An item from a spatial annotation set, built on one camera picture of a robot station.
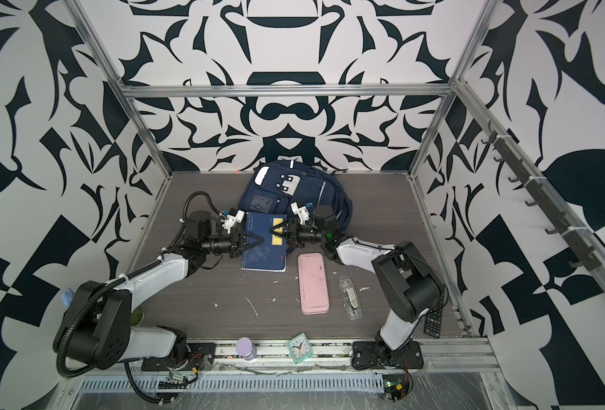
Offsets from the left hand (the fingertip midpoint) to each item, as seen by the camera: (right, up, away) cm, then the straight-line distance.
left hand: (261, 237), depth 80 cm
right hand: (+3, +2, +1) cm, 3 cm away
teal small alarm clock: (+12, -31, -5) cm, 34 cm away
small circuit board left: (-22, -39, -7) cm, 46 cm away
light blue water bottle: (-43, -11, -18) cm, 48 cm away
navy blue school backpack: (+4, +17, +28) cm, 33 cm away
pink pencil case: (+16, -15, +7) cm, 23 cm away
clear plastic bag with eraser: (+29, -20, +4) cm, 35 cm away
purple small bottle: (-2, -29, -10) cm, 30 cm away
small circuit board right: (+38, -39, -9) cm, 56 cm away
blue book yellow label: (+3, -5, -2) cm, 6 cm away
